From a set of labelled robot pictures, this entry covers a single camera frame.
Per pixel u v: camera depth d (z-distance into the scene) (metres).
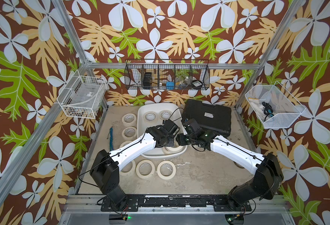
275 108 0.80
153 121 1.08
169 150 0.79
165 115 1.14
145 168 0.86
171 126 0.63
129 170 0.83
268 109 0.81
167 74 0.98
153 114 1.11
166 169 0.86
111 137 0.99
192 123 0.63
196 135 0.62
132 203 0.74
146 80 0.98
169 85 0.94
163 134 0.58
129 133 1.02
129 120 1.11
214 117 1.04
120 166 0.45
